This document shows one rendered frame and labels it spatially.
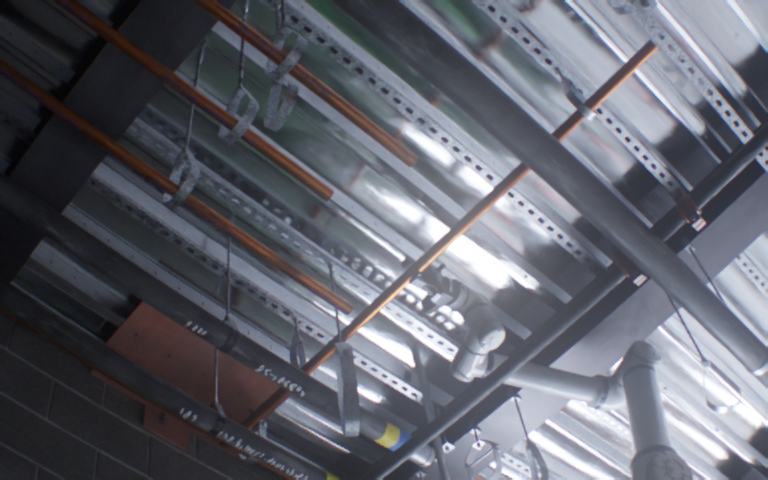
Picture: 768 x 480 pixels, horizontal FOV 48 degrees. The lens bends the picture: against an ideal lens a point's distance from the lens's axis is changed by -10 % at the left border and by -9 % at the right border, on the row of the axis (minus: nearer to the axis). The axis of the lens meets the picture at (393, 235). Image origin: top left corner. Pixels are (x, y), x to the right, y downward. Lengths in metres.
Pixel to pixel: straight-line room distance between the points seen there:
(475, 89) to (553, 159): 0.25
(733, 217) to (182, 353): 1.96
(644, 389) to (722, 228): 0.62
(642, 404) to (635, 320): 0.46
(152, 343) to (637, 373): 1.65
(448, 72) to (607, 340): 1.61
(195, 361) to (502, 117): 1.75
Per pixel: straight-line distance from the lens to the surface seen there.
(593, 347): 3.30
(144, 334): 3.31
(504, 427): 3.46
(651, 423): 2.85
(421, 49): 1.88
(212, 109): 2.01
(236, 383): 3.43
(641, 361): 3.10
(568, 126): 2.65
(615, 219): 2.19
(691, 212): 2.36
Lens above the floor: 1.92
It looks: 56 degrees up
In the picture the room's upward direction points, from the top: 13 degrees counter-clockwise
